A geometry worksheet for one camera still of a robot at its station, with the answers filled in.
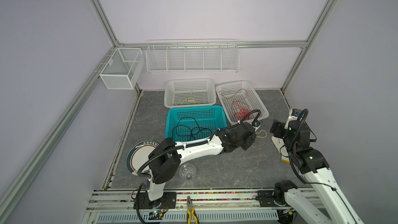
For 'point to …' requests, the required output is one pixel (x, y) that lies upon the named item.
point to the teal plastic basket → (212, 117)
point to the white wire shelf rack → (193, 56)
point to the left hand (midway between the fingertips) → (250, 137)
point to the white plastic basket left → (189, 92)
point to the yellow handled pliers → (190, 210)
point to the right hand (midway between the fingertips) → (285, 123)
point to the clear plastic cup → (187, 171)
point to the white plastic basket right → (237, 98)
